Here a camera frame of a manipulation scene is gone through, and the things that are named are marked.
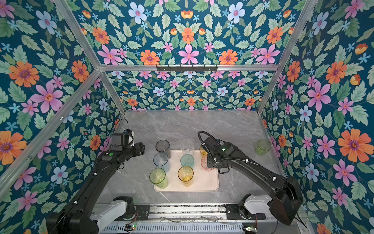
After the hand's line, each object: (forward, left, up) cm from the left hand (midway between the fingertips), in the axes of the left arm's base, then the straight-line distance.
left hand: (141, 143), depth 80 cm
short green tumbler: (+2, -77, -18) cm, 79 cm away
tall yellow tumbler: (-16, -25, -7) cm, 30 cm away
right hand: (-12, -39, -5) cm, 41 cm away
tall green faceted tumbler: (-13, -7, -17) cm, 23 cm away
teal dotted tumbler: (-6, -25, -13) cm, 29 cm away
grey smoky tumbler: (+1, -11, -6) cm, 13 cm away
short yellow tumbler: (-13, -33, +12) cm, 38 cm away
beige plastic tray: (-17, -34, -17) cm, 42 cm away
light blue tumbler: (-6, -9, -11) cm, 16 cm away
